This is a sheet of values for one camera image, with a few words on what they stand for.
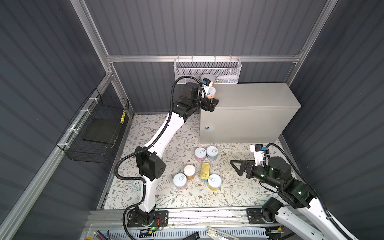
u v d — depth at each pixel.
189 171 0.83
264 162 0.61
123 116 0.83
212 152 0.91
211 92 0.74
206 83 0.67
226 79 0.88
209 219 0.75
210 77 0.81
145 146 0.52
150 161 0.49
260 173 0.59
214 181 0.81
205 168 0.87
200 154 0.91
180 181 0.81
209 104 0.71
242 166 0.59
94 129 0.74
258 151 0.61
